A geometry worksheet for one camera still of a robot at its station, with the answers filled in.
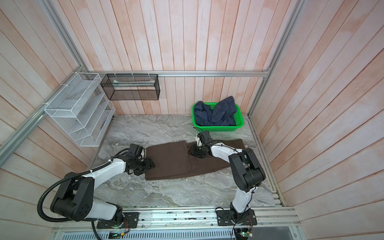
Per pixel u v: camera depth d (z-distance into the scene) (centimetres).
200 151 81
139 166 76
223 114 110
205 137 77
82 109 72
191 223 73
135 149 73
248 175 48
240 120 106
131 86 104
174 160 93
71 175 46
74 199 43
